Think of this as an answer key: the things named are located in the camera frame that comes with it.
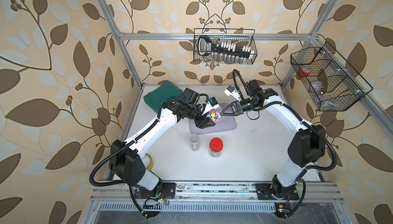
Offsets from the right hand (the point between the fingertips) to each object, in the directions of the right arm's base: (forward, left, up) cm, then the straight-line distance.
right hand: (221, 114), depth 75 cm
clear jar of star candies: (-2, +3, +2) cm, 5 cm away
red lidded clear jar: (-11, +3, -12) cm, 17 cm away
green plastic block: (+36, +35, -18) cm, 53 cm away
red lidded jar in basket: (+20, -47, +9) cm, 52 cm away
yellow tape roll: (-16, +37, -20) cm, 45 cm away
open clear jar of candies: (-7, +14, -15) cm, 22 cm away
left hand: (0, +6, -1) cm, 6 cm away
